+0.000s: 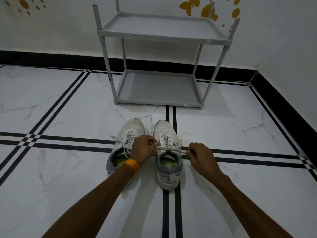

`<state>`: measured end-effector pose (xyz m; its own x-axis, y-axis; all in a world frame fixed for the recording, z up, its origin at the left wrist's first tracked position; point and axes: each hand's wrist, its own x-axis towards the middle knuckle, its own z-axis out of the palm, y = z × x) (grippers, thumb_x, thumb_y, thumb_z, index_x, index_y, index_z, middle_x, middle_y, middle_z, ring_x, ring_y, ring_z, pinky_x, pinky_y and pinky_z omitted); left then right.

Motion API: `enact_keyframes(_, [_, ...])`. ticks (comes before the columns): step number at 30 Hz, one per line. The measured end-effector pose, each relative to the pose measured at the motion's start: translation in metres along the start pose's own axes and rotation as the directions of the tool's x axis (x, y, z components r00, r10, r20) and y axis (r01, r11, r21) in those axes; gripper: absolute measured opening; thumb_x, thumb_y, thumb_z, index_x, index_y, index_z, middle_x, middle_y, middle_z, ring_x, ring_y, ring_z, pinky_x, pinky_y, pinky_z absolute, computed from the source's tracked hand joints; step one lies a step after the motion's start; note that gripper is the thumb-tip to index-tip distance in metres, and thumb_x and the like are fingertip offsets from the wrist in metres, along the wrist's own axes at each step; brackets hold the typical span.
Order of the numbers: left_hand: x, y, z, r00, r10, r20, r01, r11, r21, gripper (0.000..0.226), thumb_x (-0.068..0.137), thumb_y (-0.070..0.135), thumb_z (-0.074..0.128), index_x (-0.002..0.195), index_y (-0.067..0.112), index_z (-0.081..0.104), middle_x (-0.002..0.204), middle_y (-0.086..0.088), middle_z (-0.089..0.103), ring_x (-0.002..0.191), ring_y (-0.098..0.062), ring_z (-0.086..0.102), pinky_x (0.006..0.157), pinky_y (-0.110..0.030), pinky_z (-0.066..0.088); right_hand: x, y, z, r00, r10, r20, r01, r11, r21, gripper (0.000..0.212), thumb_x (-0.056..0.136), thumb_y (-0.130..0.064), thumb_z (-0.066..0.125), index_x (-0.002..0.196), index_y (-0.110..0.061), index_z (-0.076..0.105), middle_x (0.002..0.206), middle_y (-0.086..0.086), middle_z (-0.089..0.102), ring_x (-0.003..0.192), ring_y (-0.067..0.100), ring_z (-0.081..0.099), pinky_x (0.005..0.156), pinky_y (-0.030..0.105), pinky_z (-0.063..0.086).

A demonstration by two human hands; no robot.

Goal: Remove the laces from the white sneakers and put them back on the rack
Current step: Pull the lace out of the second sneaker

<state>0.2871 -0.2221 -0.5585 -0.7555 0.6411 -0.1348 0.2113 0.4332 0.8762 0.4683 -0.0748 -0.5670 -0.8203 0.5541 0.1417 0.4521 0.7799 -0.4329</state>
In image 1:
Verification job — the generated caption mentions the orange thread wristband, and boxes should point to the orange thread wristband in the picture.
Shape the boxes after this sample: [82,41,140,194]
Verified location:
[122,159,140,178]

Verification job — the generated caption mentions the person's left hand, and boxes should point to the person's left hand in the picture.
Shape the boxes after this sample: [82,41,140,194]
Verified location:
[129,135,159,168]

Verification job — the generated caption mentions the white sneaker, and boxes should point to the white sneaker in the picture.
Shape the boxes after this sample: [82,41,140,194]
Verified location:
[106,118,149,174]
[153,119,190,191]

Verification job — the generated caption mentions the person's right hand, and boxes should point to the person's right hand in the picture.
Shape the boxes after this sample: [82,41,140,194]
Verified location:
[187,142,227,184]

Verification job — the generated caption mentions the yellow hanging butterfly wall sticker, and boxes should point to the yellow hanging butterfly wall sticker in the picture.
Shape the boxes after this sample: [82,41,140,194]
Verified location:
[201,0,218,22]

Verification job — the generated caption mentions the grey two-tier shoe rack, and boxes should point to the grey two-tier shoe rack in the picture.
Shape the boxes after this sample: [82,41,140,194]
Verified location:
[92,0,241,111]

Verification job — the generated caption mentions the cluster of yellow wall stickers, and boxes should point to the cluster of yellow wall stickers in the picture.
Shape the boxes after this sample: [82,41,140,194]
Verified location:
[5,0,47,16]

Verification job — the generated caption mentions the person's right forearm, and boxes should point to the person's right forearm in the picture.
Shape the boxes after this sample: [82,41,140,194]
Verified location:
[214,173,294,238]

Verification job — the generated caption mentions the person's left forearm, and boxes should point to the person's left forearm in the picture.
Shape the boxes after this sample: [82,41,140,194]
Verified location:
[42,166,134,238]

